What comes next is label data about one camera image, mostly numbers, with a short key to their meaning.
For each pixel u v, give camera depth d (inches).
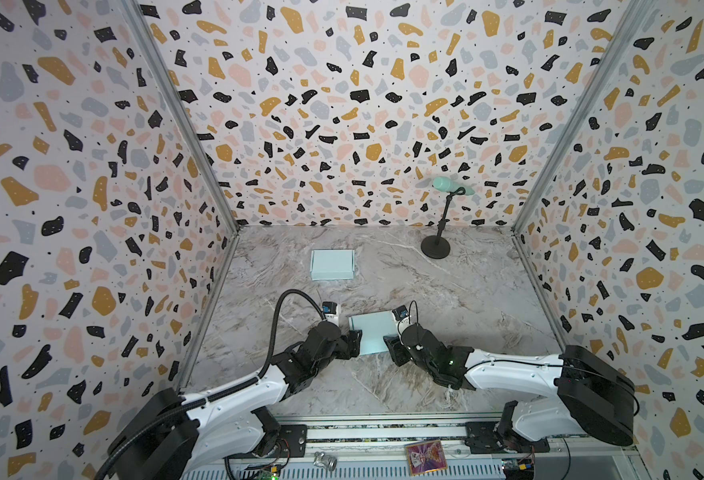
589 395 16.9
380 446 28.9
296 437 28.8
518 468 28.2
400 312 29.0
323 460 27.6
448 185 35.4
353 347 29.8
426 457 27.7
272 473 27.6
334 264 42.0
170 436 15.6
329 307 29.2
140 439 16.2
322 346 25.3
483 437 29.4
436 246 45.8
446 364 24.9
